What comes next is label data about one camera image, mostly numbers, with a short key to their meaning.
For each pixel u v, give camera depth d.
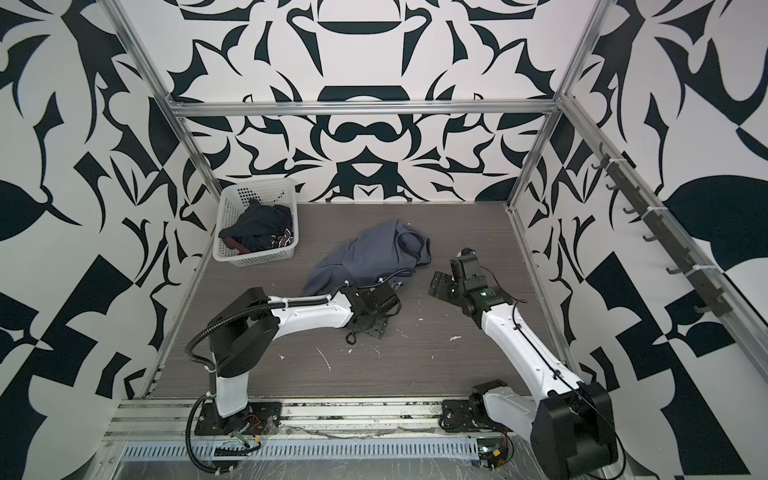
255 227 1.01
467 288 0.63
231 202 1.12
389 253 0.99
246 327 0.53
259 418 0.73
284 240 1.02
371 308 0.69
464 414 0.74
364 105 0.91
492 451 0.71
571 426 0.39
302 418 0.76
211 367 0.52
